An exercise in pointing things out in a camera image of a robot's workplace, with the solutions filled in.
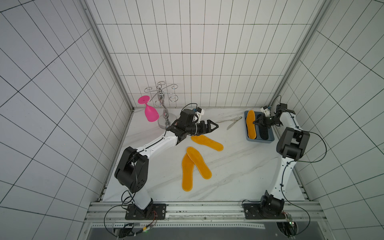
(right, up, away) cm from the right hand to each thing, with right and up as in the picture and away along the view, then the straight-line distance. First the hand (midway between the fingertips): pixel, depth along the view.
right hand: (250, 120), depth 103 cm
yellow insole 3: (-37, -26, -13) cm, 47 cm away
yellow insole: (+1, +1, +3) cm, 3 cm away
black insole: (+7, -5, 0) cm, 9 cm away
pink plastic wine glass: (-68, +4, -11) cm, 68 cm away
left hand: (-30, -6, -23) cm, 38 cm away
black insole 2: (+9, -9, -1) cm, 12 cm away
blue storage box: (+14, -10, 0) cm, 17 cm away
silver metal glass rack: (-61, +1, +4) cm, 61 cm away
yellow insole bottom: (-44, -31, -17) cm, 56 cm away
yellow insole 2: (-32, -14, -3) cm, 35 cm away
